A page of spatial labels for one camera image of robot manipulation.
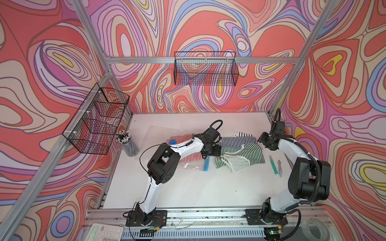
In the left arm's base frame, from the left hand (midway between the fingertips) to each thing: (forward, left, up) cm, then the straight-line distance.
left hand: (219, 154), depth 92 cm
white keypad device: (-40, +57, -3) cm, 70 cm away
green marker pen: (-6, -33, -4) cm, 34 cm away
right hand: (+5, -28, +4) cm, 29 cm away
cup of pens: (+3, +56, +13) cm, 57 cm away
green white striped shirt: (-3, -10, 0) cm, 11 cm away
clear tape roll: (-39, -42, -4) cm, 57 cm away
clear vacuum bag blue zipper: (+14, +42, +1) cm, 44 cm away
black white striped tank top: (+17, -18, -2) cm, 25 cm away
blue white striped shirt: (+15, -15, -8) cm, 22 cm away
